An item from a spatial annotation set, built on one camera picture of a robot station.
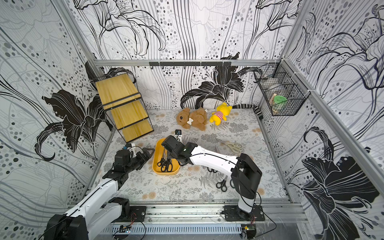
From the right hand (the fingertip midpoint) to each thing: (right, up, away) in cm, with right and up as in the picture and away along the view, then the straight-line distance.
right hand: (173, 149), depth 83 cm
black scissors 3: (+23, -14, +4) cm, 27 cm away
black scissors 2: (-3, -12, +6) cm, 13 cm away
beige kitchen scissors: (+40, -1, +13) cm, 42 cm away
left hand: (-11, -4, +2) cm, 12 cm away
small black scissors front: (+28, -20, -2) cm, 34 cm away
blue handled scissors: (+33, -18, -3) cm, 38 cm away
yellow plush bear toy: (+33, +24, +28) cm, 50 cm away
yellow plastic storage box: (-11, -6, +9) cm, 15 cm away
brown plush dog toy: (+8, +18, +20) cm, 28 cm away
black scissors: (-7, -10, +7) cm, 14 cm away
